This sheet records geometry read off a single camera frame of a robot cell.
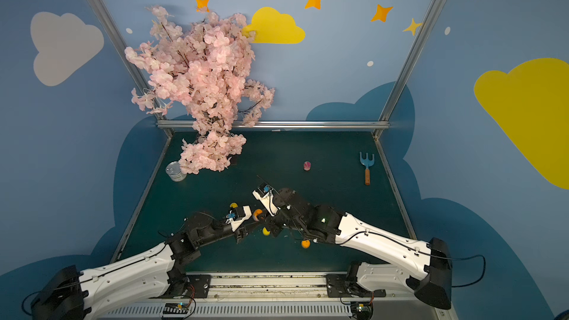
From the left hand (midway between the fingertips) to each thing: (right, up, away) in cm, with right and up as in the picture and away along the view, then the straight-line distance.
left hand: (262, 211), depth 73 cm
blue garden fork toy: (+48, +15, +36) cm, 62 cm away
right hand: (+1, +1, -3) cm, 3 cm away
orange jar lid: (+15, -16, +11) cm, 25 cm away
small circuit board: (-29, -33, 0) cm, 44 cm away
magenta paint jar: (+18, +14, +32) cm, 39 cm away
